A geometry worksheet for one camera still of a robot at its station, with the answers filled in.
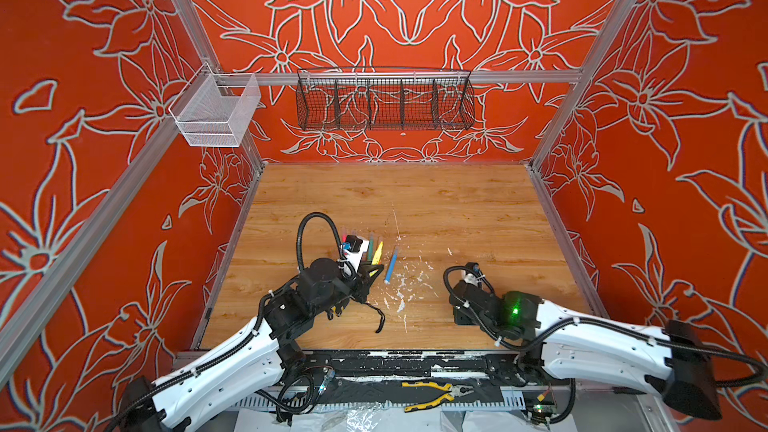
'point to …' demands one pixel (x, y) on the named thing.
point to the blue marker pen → (391, 266)
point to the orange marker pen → (381, 239)
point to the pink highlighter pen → (344, 237)
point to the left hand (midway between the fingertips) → (380, 265)
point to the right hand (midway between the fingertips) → (449, 309)
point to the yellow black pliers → (452, 391)
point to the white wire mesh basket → (207, 118)
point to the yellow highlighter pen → (377, 255)
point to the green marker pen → (371, 247)
